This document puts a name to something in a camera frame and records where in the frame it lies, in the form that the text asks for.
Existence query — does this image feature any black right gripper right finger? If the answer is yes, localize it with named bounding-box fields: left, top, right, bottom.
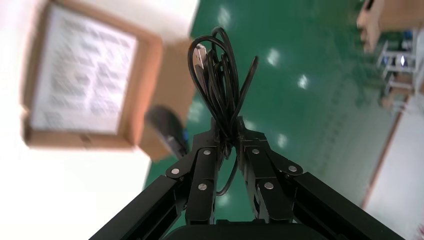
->
left=236, top=115, right=405, bottom=240

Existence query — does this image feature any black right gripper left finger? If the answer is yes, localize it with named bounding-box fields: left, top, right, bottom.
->
left=89, top=115, right=221, bottom=240

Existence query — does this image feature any black USB cable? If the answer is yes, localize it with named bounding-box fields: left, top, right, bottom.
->
left=144, top=26, right=259, bottom=196

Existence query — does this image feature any brown cardboard storage box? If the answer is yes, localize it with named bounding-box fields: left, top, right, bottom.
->
left=19, top=0, right=196, bottom=163

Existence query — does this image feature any printed white instruction sheet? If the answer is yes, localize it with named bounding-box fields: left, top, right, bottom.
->
left=29, top=3, right=138, bottom=135

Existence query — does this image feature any wooden pallet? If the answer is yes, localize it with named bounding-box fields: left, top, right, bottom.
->
left=356, top=0, right=382, bottom=54

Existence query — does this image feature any tall brown cardboard carton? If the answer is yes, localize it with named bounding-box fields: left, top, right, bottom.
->
left=379, top=0, right=424, bottom=34

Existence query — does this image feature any white table frame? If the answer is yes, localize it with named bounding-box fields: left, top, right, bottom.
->
left=377, top=29, right=424, bottom=110

